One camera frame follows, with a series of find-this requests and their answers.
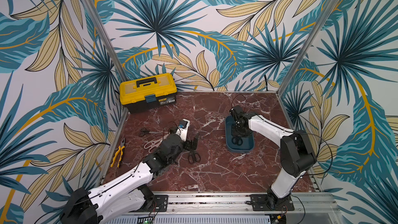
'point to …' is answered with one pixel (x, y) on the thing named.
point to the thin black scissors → (142, 130)
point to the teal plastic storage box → (247, 145)
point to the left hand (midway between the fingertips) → (184, 130)
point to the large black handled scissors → (194, 156)
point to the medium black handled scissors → (237, 140)
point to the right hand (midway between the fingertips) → (236, 131)
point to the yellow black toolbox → (147, 92)
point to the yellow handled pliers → (120, 148)
